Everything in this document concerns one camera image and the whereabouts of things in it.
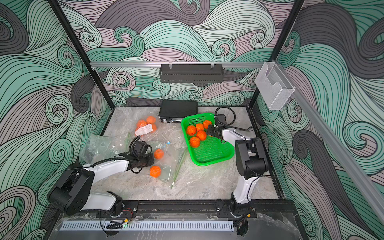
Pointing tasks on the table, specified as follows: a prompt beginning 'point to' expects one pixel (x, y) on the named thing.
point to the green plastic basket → (211, 150)
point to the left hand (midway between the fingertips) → (153, 159)
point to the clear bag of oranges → (145, 127)
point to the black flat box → (173, 111)
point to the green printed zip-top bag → (97, 147)
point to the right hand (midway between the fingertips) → (210, 130)
